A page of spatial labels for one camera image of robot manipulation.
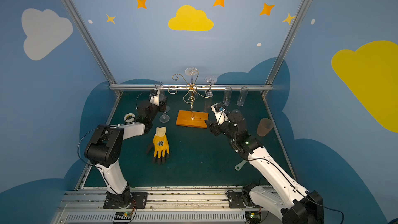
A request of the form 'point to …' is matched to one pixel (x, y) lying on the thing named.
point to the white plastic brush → (239, 166)
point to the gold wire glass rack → (190, 117)
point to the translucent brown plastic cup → (265, 125)
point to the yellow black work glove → (159, 148)
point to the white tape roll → (129, 120)
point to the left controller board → (123, 216)
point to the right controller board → (253, 218)
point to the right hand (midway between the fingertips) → (215, 115)
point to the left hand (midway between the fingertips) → (162, 94)
